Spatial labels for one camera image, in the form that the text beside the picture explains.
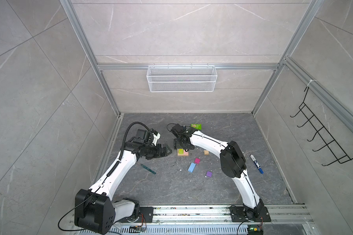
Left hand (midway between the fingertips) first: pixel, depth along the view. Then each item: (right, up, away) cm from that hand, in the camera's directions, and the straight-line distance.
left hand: (165, 149), depth 80 cm
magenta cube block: (+20, -9, +13) cm, 25 cm away
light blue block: (+16, -13, +9) cm, 22 cm away
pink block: (+12, -5, +15) cm, 20 cm away
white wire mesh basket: (+10, +47, +21) cm, 52 cm away
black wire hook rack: (+74, +1, -22) cm, 77 cm away
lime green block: (+9, -4, +15) cm, 18 cm away
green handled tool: (-12, -14, +10) cm, 21 cm away
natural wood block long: (+9, -6, +15) cm, 19 cm away
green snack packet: (+22, +13, +31) cm, 40 cm away
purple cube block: (+26, -16, +7) cm, 31 cm away
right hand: (+9, 0, +17) cm, 19 cm away
